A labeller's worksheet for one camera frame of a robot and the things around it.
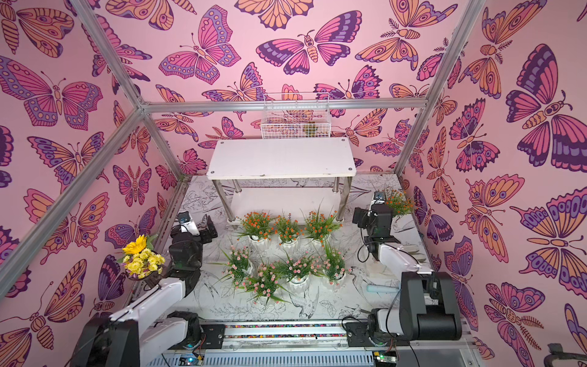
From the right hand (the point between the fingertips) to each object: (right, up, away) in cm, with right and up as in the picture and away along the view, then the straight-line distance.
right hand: (374, 209), depth 90 cm
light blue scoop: (+1, -29, -7) cm, 30 cm away
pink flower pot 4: (-17, -20, -12) cm, 29 cm away
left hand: (-67, -3, -6) cm, 67 cm away
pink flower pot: (-49, -17, -17) cm, 55 cm away
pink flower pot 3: (-30, -19, -17) cm, 39 cm away
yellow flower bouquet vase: (-75, -13, -24) cm, 80 cm away
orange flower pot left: (-44, -7, -8) cm, 45 cm away
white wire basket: (-31, +38, +5) cm, 49 cm away
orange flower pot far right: (+10, +2, +1) cm, 11 cm away
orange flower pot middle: (-34, -8, -6) cm, 35 cm away
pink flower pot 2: (-41, -22, -21) cm, 51 cm away
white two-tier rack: (-35, +12, -16) cm, 40 cm away
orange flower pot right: (-22, -6, -6) cm, 24 cm away
